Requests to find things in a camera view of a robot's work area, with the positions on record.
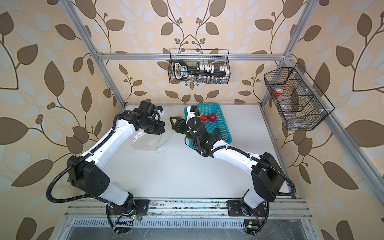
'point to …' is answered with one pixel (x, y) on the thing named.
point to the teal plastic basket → (220, 123)
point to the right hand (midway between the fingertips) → (174, 120)
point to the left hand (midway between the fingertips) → (165, 128)
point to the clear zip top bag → (147, 141)
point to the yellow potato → (178, 116)
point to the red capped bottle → (278, 92)
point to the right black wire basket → (300, 104)
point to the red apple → (212, 117)
